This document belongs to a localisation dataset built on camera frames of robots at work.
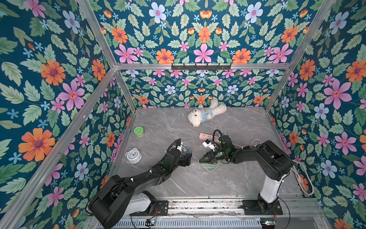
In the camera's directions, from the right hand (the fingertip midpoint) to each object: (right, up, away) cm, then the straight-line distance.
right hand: (203, 159), depth 83 cm
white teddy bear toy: (-4, +26, +21) cm, 34 cm away
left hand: (-9, +2, +4) cm, 10 cm away
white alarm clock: (-45, +1, +7) cm, 45 cm away
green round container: (-45, +15, +17) cm, 51 cm away
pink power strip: (+3, +11, +16) cm, 19 cm away
